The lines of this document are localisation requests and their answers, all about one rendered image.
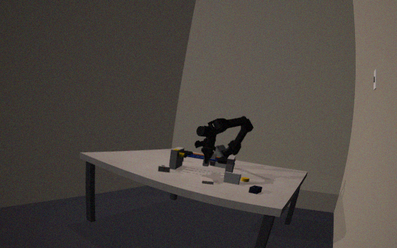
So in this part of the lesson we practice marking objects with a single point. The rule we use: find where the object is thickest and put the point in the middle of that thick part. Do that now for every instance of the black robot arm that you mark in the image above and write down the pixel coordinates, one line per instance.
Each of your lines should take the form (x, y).
(220, 125)

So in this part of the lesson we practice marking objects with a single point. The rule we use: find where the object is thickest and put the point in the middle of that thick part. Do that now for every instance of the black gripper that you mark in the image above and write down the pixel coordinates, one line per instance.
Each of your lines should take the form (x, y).
(209, 148)

